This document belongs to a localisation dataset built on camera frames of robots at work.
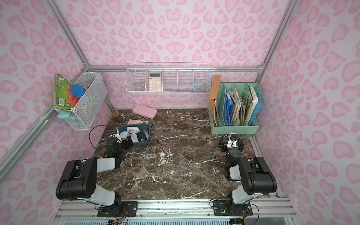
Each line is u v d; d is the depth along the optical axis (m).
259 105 0.90
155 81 0.95
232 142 0.75
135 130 1.01
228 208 0.67
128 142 0.86
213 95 0.82
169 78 0.99
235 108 0.93
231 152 0.69
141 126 1.07
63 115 0.64
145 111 1.18
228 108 0.94
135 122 1.10
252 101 0.90
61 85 0.70
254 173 0.47
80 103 0.71
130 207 0.74
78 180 0.45
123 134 1.00
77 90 0.75
